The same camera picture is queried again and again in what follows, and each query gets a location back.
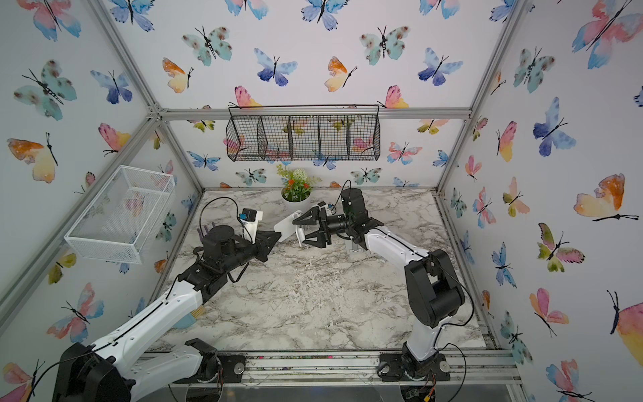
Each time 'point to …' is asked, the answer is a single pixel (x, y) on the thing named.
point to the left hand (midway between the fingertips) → (281, 232)
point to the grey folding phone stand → (352, 246)
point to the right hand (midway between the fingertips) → (300, 229)
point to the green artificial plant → (298, 186)
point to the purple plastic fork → (206, 232)
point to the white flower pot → (297, 205)
